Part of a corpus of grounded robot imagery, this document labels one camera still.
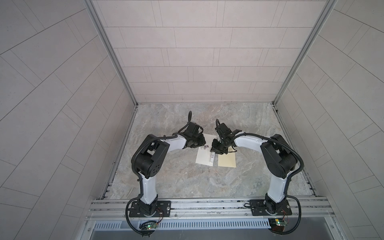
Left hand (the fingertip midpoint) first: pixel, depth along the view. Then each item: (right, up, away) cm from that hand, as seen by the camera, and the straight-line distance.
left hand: (209, 139), depth 94 cm
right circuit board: (+30, -35, -26) cm, 53 cm away
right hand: (0, -7, -3) cm, 7 cm away
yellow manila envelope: (+11, -11, -8) cm, 17 cm away
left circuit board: (-27, -33, -29) cm, 52 cm away
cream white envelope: (-4, -9, -5) cm, 11 cm away
